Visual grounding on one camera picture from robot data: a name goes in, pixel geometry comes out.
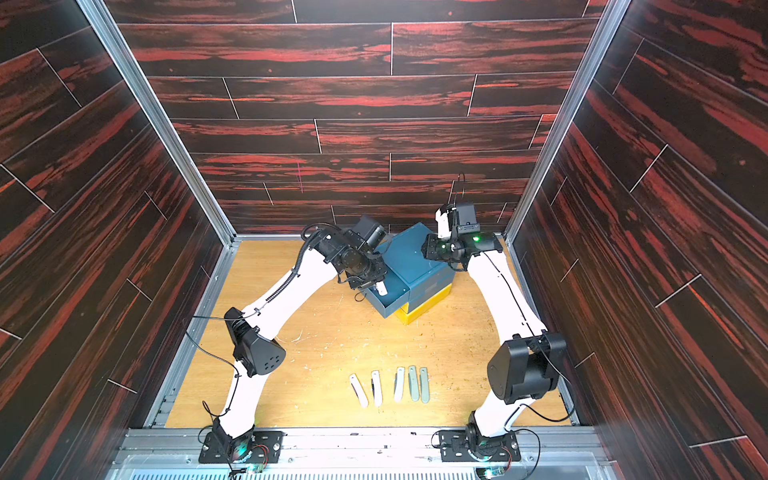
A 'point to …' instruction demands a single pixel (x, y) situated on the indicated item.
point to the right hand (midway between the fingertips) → (436, 246)
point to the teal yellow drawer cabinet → (415, 282)
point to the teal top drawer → (398, 295)
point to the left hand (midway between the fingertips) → (388, 279)
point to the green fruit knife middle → (414, 388)
